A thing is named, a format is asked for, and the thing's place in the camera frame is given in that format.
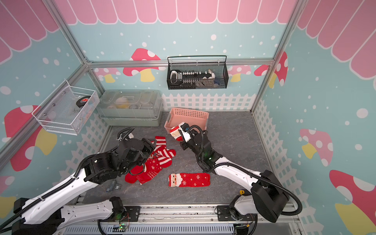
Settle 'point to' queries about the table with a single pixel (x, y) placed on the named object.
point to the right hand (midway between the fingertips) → (179, 130)
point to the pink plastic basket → (191, 117)
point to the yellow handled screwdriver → (242, 192)
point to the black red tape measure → (81, 103)
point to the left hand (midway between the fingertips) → (155, 146)
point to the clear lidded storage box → (130, 107)
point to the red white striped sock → (164, 155)
